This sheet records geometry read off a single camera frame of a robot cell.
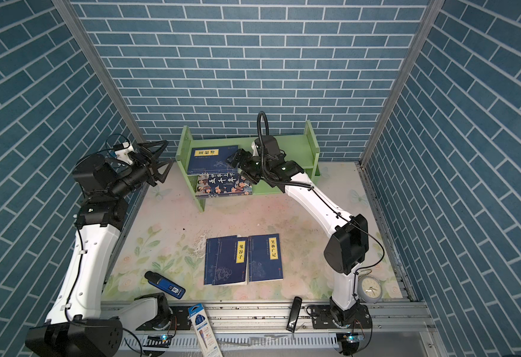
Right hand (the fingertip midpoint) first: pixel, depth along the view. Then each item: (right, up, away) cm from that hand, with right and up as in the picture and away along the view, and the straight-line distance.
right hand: (229, 162), depth 77 cm
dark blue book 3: (+12, -37, +10) cm, 40 cm away
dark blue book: (-8, +2, +6) cm, 10 cm away
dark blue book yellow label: (-1, -38, +8) cm, 39 cm away
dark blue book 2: (-9, -37, +10) cm, 39 cm away
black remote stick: (+22, -50, -5) cm, 55 cm away
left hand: (-14, +2, -14) cm, 20 cm away
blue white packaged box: (-6, -56, -8) cm, 57 cm away
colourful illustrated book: (-6, -8, +16) cm, 19 cm away
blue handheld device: (-23, -43, +1) cm, 49 cm away
